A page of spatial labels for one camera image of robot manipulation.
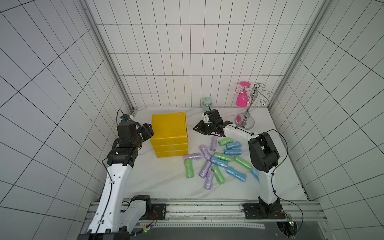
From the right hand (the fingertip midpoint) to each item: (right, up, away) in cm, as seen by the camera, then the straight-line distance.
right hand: (195, 125), depth 96 cm
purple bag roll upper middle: (+7, -17, -3) cm, 19 cm away
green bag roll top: (+19, -11, +1) cm, 22 cm away
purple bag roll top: (+12, -12, +1) cm, 17 cm away
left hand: (-25, -2, -21) cm, 33 cm away
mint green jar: (+9, +16, +17) cm, 26 cm away
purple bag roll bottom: (+7, -30, -14) cm, 34 cm away
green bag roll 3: (+17, -19, -6) cm, 26 cm away
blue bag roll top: (+25, -13, -1) cm, 29 cm away
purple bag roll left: (+1, -19, -6) cm, 20 cm away
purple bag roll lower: (+5, -27, -11) cm, 30 cm away
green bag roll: (-4, -25, -9) cm, 27 cm away
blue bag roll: (+23, -17, -3) cm, 29 cm away
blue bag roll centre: (+13, -22, -8) cm, 27 cm away
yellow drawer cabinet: (-14, -6, -20) cm, 25 cm away
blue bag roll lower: (+26, -29, -12) cm, 41 cm away
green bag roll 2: (+13, -28, -12) cm, 34 cm away
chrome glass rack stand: (+38, +2, +14) cm, 41 cm away
